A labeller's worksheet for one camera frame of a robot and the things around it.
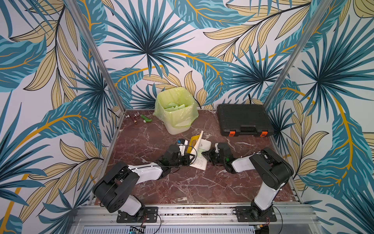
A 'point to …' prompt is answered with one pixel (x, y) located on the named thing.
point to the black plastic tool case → (247, 120)
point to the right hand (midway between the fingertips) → (201, 151)
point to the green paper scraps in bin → (173, 106)
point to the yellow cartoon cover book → (199, 147)
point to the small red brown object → (135, 122)
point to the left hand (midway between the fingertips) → (194, 157)
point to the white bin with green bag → (179, 122)
